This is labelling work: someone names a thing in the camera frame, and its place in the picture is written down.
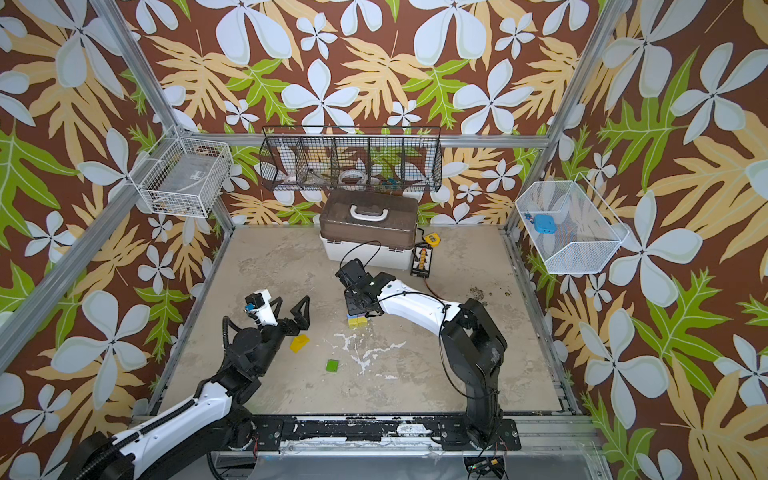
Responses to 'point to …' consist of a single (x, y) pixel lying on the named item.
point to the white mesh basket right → (587, 236)
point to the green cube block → (332, 365)
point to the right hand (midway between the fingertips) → (355, 302)
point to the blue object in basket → (545, 223)
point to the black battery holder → (421, 262)
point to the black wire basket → (352, 163)
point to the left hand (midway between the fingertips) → (292, 295)
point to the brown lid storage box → (378, 228)
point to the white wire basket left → (184, 177)
